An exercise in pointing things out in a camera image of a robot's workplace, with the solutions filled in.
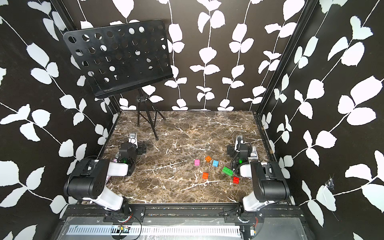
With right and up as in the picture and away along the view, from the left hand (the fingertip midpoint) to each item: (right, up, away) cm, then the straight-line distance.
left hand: (136, 138), depth 94 cm
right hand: (+66, -2, +1) cm, 66 cm away
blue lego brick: (+51, -15, -3) cm, 53 cm away
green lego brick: (+58, -19, -6) cm, 61 cm away
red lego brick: (+62, -23, -9) cm, 67 cm away
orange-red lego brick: (+44, -21, -8) cm, 49 cm away
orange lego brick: (+46, -13, -1) cm, 48 cm away
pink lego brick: (+39, -15, -2) cm, 42 cm away
